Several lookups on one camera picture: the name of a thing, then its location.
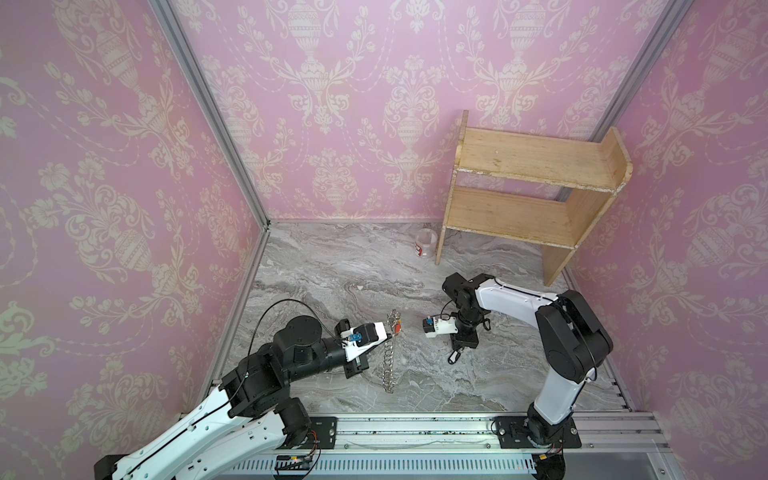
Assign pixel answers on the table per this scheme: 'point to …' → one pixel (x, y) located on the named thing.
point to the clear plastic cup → (426, 242)
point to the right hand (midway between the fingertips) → (458, 340)
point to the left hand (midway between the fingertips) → (387, 337)
